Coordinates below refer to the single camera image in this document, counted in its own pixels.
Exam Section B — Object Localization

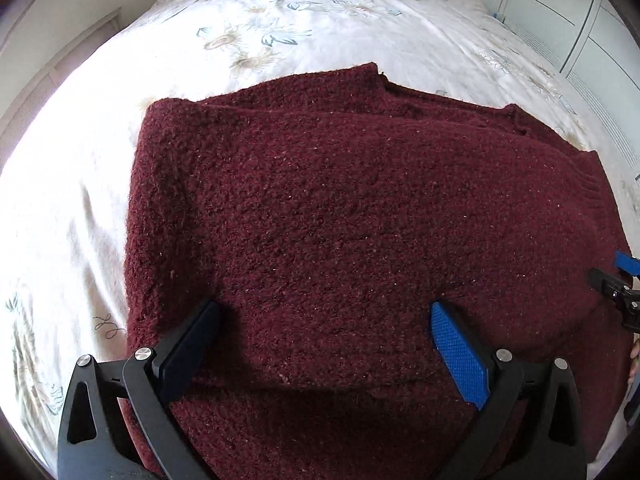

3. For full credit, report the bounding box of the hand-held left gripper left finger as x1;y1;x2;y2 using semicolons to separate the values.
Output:
57;300;223;480

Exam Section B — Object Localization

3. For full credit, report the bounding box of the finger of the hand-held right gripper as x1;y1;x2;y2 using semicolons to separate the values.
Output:
587;267;640;332
614;251;640;277

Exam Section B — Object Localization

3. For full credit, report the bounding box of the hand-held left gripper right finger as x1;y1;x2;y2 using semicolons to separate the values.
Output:
430;301;588;480

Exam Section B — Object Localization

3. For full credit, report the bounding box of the dark red knit sweater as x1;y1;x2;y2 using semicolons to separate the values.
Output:
122;62;639;480

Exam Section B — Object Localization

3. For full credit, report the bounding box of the person's right forearm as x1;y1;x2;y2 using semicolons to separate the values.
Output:
622;379;640;427

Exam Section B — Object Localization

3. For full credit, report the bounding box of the white floral bed duvet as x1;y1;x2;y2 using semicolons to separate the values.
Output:
0;0;640;463

